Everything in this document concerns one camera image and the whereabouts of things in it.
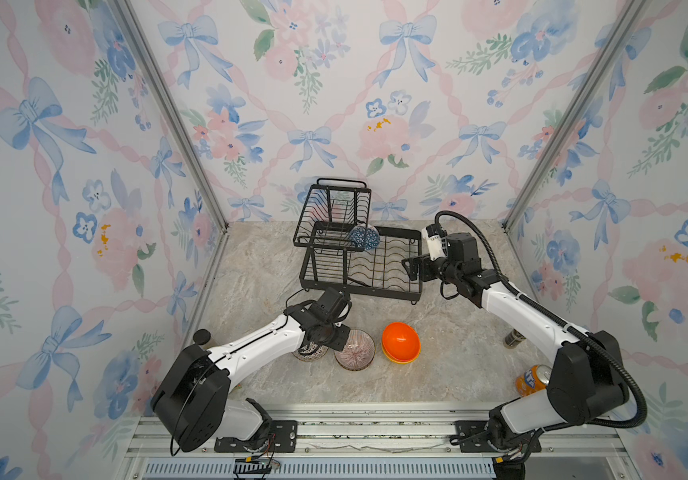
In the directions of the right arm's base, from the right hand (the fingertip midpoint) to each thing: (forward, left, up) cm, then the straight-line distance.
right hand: (417, 255), depth 87 cm
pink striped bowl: (-23, +17, -16) cm, 33 cm away
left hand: (-19, +21, -12) cm, 31 cm away
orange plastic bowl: (-20, +5, -14) cm, 25 cm away
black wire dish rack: (-2, +22, +6) cm, 23 cm away
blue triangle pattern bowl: (+21, +14, -15) cm, 29 cm away
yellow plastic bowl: (-26, +6, -12) cm, 30 cm away
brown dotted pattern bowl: (-29, +28, 0) cm, 40 cm away
